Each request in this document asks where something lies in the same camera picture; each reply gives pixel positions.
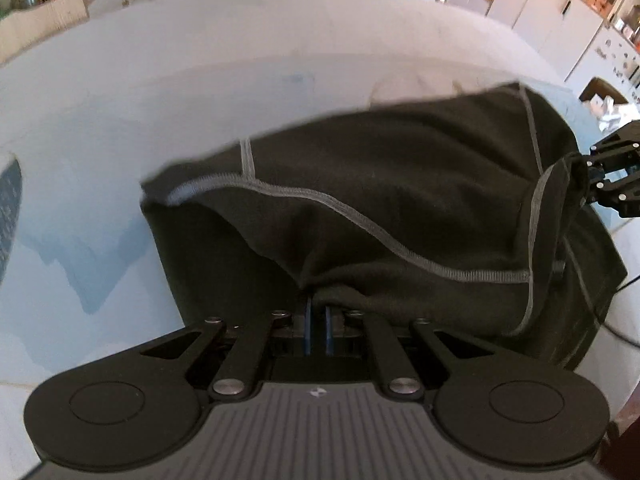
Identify black garment grey seams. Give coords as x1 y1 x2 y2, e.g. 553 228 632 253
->
141 84 627 368

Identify white cabinet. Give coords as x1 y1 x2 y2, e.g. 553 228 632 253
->
445 0 639 103

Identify beige cardboard box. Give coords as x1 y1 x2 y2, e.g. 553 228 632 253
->
1 0 88 64

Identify black cable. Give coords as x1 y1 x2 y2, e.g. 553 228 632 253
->
594 274 640 351

